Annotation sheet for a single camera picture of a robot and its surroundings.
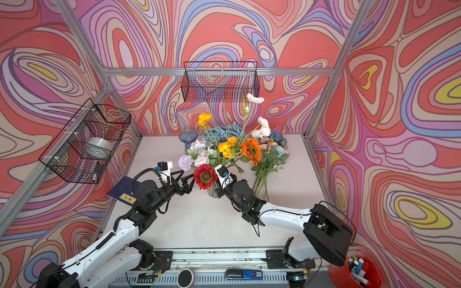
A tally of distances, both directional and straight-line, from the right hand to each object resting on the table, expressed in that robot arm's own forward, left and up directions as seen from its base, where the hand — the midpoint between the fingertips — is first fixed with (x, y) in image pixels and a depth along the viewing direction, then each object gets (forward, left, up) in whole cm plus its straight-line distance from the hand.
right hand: (215, 176), depth 77 cm
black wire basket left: (+6, +51, +14) cm, 53 cm away
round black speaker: (-35, +11, -14) cm, 39 cm away
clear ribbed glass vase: (-10, +1, +5) cm, 11 cm away
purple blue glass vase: (+27, +16, -1) cm, 31 cm away
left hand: (0, +10, +3) cm, 10 cm away
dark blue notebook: (+3, +50, -17) cm, 53 cm away
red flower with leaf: (-5, +3, +8) cm, 10 cm away
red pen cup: (-35, -53, -13) cm, 65 cm away
